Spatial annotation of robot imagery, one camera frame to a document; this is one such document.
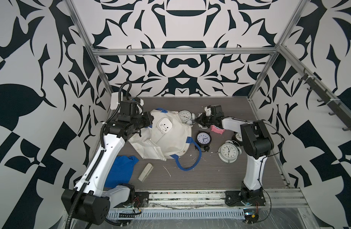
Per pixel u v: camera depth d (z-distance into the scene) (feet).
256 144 1.78
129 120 1.80
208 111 3.08
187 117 3.33
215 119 2.64
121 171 2.68
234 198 2.44
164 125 3.14
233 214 2.34
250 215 2.34
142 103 2.27
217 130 3.16
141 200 2.43
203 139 3.08
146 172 2.62
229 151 2.85
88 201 1.20
